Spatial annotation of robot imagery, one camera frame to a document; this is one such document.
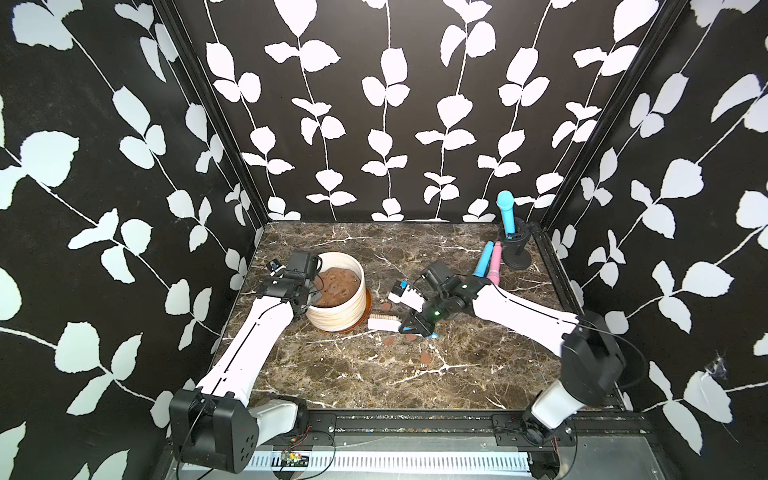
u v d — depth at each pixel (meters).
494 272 1.04
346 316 0.82
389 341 0.90
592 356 0.44
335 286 0.89
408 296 0.73
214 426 0.38
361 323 0.89
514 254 1.10
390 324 0.79
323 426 0.74
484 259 1.08
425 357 0.86
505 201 0.86
